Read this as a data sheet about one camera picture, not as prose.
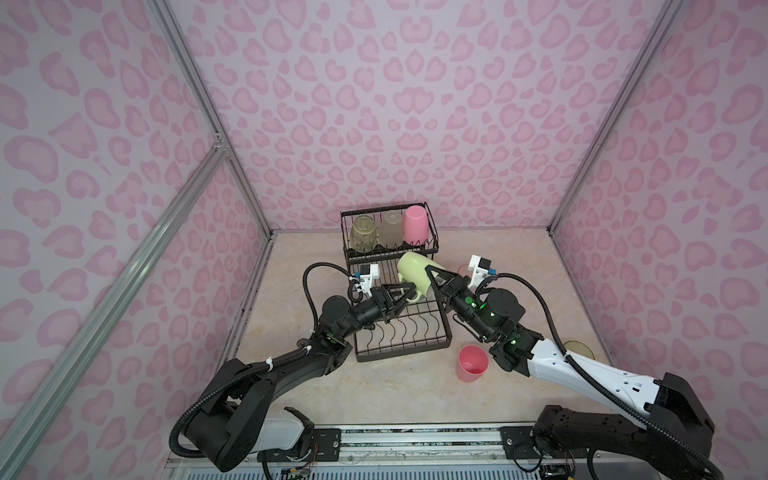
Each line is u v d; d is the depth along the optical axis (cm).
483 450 73
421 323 94
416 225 84
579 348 81
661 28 71
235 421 42
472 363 85
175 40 72
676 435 40
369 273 72
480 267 66
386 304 65
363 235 83
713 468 37
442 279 68
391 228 86
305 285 71
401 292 71
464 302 62
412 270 73
